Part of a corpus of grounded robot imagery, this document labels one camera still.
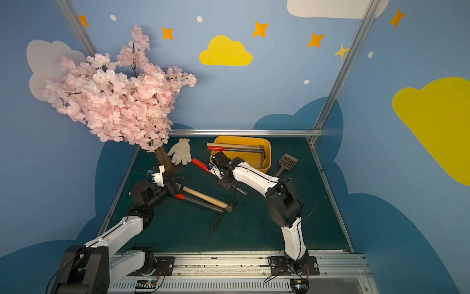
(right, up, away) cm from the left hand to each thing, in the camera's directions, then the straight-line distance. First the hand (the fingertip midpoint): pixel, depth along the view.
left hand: (183, 176), depth 83 cm
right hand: (+21, -2, +10) cm, 23 cm away
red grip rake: (+23, -15, +4) cm, 28 cm away
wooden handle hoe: (+25, +16, +28) cm, 41 cm away
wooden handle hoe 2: (+10, -13, +9) cm, 19 cm away
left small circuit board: (-10, -42, -11) cm, 44 cm away
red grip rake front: (+8, -15, +8) cm, 19 cm away
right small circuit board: (+50, -44, -10) cm, 67 cm away
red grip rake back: (+41, +10, +25) cm, 49 cm away
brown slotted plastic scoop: (+56, +5, +28) cm, 63 cm away
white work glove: (-11, +12, +32) cm, 35 cm away
